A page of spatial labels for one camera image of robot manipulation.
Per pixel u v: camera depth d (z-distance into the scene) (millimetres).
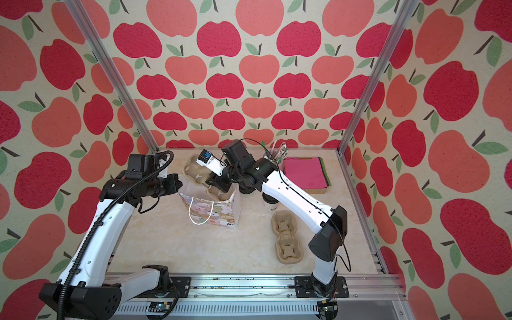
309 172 1086
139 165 537
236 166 539
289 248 802
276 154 978
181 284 747
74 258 388
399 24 724
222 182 619
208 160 594
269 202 880
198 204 748
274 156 980
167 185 638
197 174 718
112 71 865
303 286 735
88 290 370
